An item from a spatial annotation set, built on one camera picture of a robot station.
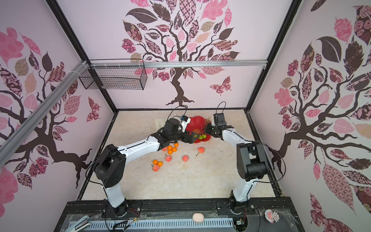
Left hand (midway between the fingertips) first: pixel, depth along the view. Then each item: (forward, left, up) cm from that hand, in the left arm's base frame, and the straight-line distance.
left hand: (194, 135), depth 85 cm
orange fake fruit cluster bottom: (-4, +16, -14) cm, 22 cm away
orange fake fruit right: (+1, +12, -13) cm, 18 cm away
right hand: (+10, -9, -5) cm, 14 cm away
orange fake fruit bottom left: (-10, +25, -14) cm, 31 cm away
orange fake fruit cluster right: (-2, +13, -14) cm, 19 cm away
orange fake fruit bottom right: (-12, +21, -13) cm, 28 cm away
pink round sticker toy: (-40, -37, -11) cm, 56 cm away
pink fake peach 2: (-9, +6, -12) cm, 17 cm away
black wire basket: (+37, +53, +18) cm, 68 cm away
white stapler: (-44, +55, -13) cm, 72 cm away
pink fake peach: (-9, +17, -13) cm, 23 cm away
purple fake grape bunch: (+19, -10, -10) cm, 24 cm away
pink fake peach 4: (-15, +23, -13) cm, 31 cm away
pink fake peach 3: (-3, -5, -13) cm, 14 cm away
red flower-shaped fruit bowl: (+18, -4, -13) cm, 23 cm away
